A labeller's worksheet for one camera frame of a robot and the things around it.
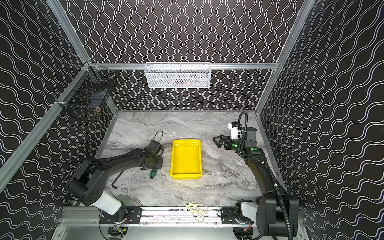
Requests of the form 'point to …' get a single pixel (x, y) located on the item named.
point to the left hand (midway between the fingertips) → (164, 165)
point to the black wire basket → (92, 93)
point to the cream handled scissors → (197, 210)
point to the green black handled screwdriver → (153, 173)
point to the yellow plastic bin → (186, 161)
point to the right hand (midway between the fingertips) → (221, 139)
